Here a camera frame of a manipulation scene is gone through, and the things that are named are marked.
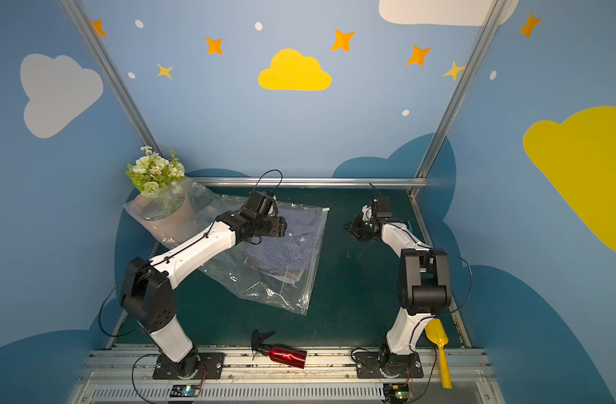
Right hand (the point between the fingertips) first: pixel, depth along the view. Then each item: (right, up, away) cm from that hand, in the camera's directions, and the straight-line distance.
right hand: (349, 226), depth 96 cm
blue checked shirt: (-22, -11, -3) cm, 25 cm away
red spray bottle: (-25, -37, -23) cm, 50 cm away
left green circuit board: (-51, -46, -25) cm, 74 cm away
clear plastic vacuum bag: (-44, -13, -8) cm, 47 cm away
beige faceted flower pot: (-64, +4, -8) cm, 65 cm away
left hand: (-24, +1, -9) cm, 26 cm away
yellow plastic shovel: (+25, -33, -18) cm, 45 cm away
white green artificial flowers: (-69, +18, -12) cm, 73 cm away
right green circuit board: (+10, -47, -26) cm, 54 cm away
